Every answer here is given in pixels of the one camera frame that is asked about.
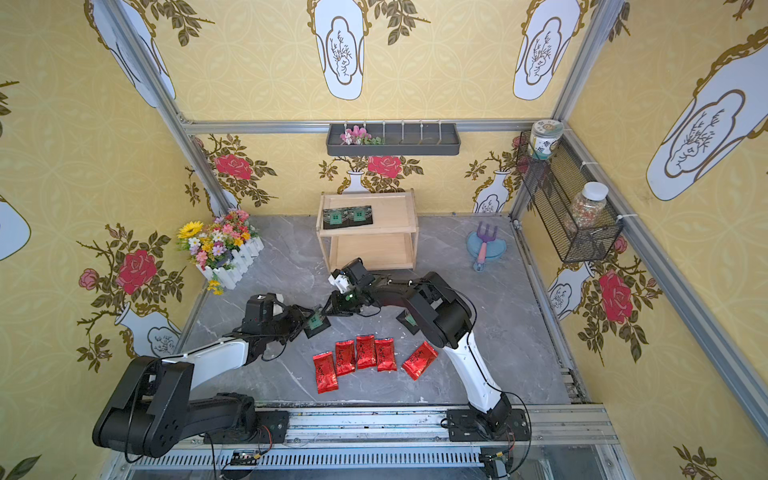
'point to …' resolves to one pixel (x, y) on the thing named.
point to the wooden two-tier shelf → (378, 227)
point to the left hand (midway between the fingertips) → (303, 314)
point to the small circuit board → (242, 459)
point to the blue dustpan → (495, 248)
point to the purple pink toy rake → (484, 238)
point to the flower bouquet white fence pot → (222, 249)
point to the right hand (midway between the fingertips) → (332, 303)
